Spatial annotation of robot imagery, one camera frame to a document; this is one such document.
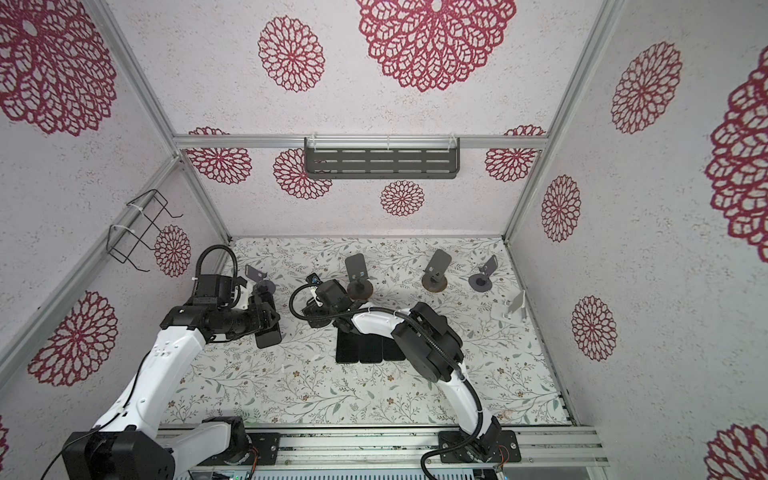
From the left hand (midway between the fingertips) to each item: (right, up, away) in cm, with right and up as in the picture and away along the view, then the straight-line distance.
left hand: (267, 326), depth 81 cm
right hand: (+9, +6, +14) cm, 18 cm away
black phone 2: (+22, -9, +12) cm, 26 cm away
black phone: (-1, -4, +2) cm, 4 cm away
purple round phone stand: (+67, +11, +26) cm, 72 cm away
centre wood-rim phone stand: (+23, +9, +23) cm, 34 cm away
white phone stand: (+72, +2, +15) cm, 74 cm away
